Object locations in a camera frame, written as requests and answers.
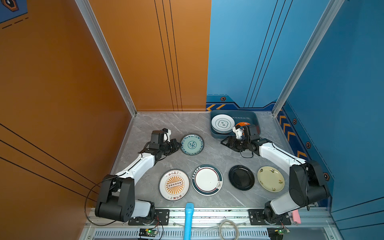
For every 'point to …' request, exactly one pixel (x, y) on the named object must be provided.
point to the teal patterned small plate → (192, 144)
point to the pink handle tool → (296, 216)
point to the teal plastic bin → (239, 116)
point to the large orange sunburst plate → (174, 185)
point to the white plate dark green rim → (207, 180)
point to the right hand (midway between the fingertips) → (223, 144)
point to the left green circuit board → (147, 232)
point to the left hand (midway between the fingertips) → (182, 143)
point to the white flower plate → (222, 124)
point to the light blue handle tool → (188, 210)
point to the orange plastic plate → (242, 124)
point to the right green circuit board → (281, 231)
